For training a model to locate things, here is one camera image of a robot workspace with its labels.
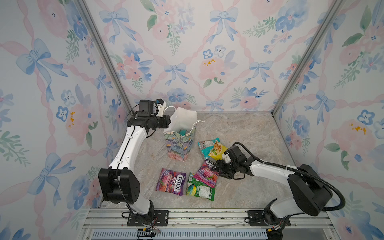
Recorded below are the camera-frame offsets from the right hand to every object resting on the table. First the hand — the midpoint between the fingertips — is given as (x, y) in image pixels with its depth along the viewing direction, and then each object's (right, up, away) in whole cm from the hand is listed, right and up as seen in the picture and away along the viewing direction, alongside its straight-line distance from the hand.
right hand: (213, 170), depth 86 cm
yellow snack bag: (+4, +10, +7) cm, 13 cm away
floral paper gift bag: (-18, +21, -11) cm, 29 cm away
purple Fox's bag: (-4, -2, -2) cm, 5 cm away
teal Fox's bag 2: (-3, +12, +11) cm, 17 cm away
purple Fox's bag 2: (-24, -5, -2) cm, 25 cm away
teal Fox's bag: (-19, +22, +14) cm, 32 cm away
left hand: (-24, +30, -4) cm, 38 cm away
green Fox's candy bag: (-10, -8, -5) cm, 14 cm away
